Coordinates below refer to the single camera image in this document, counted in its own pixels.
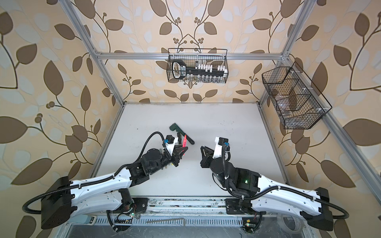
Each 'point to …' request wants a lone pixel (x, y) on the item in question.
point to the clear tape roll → (280, 217)
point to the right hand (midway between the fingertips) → (202, 150)
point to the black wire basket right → (299, 102)
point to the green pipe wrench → (175, 127)
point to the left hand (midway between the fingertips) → (187, 146)
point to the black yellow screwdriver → (179, 138)
